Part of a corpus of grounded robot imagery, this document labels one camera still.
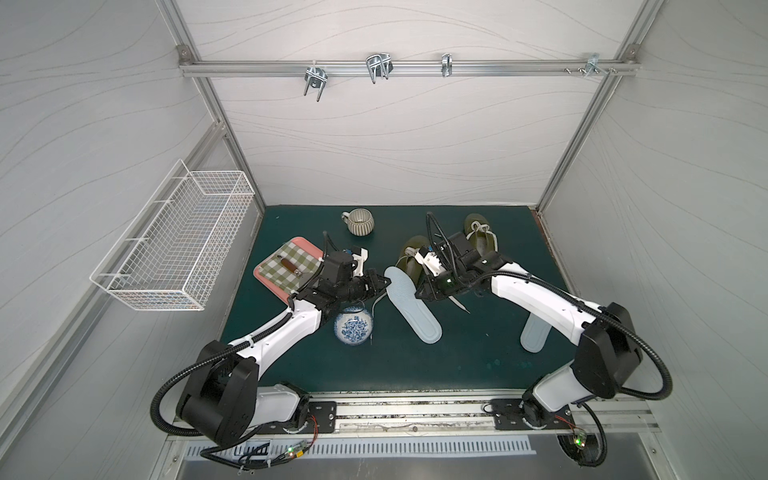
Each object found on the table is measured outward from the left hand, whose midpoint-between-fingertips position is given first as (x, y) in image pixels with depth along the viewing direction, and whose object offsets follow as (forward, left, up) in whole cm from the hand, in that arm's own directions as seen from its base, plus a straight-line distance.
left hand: (393, 283), depth 80 cm
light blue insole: (-3, -3, -3) cm, 5 cm away
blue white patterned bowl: (-6, +12, -15) cm, 20 cm away
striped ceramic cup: (+34, +13, -12) cm, 38 cm away
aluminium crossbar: (+130, -34, +7) cm, 135 cm away
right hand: (-2, -6, -2) cm, 7 cm away
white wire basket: (-2, +52, +15) cm, 54 cm away
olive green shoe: (+15, -5, -12) cm, 20 cm away
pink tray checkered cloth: (+14, +38, -15) cm, 43 cm away
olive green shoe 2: (+28, -30, -9) cm, 42 cm away
